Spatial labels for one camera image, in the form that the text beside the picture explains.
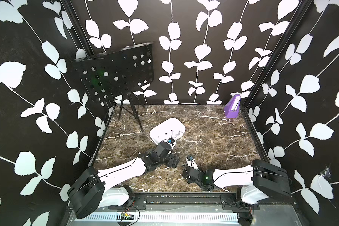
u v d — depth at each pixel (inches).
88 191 16.1
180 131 40.7
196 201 29.6
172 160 28.3
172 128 38.9
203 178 25.4
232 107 42.3
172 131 40.5
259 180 17.3
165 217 27.6
